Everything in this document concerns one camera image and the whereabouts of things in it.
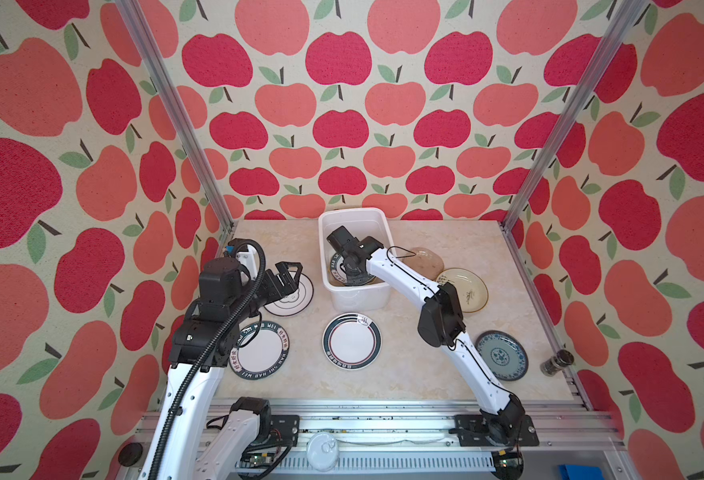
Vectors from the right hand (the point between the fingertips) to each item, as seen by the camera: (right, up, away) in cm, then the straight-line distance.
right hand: (350, 256), depth 99 cm
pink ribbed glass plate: (+28, -2, +10) cm, 29 cm away
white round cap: (-6, -44, -31) cm, 55 cm away
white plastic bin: (+9, +12, +5) cm, 15 cm away
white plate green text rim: (-27, -28, -11) cm, 40 cm away
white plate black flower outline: (-18, -16, 0) cm, 24 cm away
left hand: (-13, -3, -32) cm, 35 cm away
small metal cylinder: (+55, -29, -19) cm, 65 cm away
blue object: (+53, -49, -32) cm, 79 cm away
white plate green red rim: (+1, -26, -10) cm, 27 cm away
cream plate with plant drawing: (+42, -12, +2) cm, 44 cm away
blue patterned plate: (+45, -28, -12) cm, 55 cm away
